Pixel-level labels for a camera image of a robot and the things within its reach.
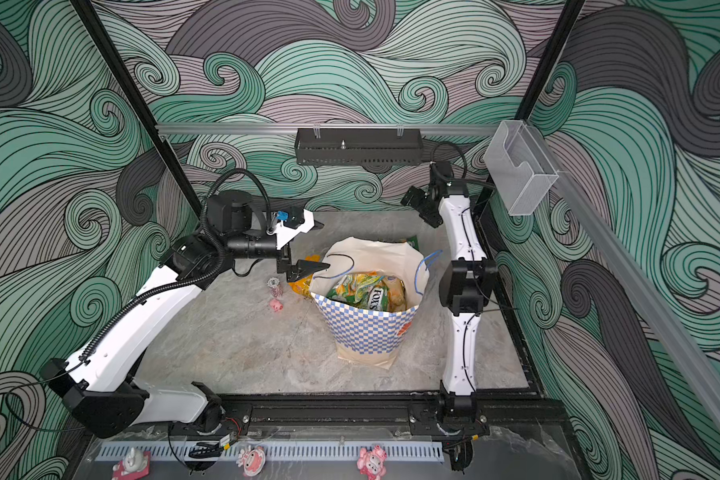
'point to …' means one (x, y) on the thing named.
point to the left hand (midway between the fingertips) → (325, 240)
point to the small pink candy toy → (275, 303)
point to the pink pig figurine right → (371, 463)
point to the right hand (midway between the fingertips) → (415, 206)
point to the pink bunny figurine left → (136, 464)
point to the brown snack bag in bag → (397, 296)
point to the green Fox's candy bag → (365, 290)
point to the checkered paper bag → (368, 337)
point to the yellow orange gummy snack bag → (303, 286)
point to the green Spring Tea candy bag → (413, 240)
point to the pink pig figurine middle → (251, 461)
